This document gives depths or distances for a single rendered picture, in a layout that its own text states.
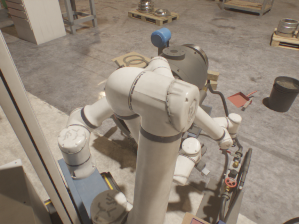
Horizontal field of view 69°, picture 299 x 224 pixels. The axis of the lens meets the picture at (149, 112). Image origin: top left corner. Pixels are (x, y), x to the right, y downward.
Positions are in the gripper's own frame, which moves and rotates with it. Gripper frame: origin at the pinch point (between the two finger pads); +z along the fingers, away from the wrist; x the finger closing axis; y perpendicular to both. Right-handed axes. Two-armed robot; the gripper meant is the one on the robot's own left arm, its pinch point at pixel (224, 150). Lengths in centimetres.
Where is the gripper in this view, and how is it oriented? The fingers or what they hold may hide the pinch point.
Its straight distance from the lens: 177.0
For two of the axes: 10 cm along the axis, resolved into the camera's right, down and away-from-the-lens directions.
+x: 4.9, -5.4, 6.8
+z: 0.0, 7.8, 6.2
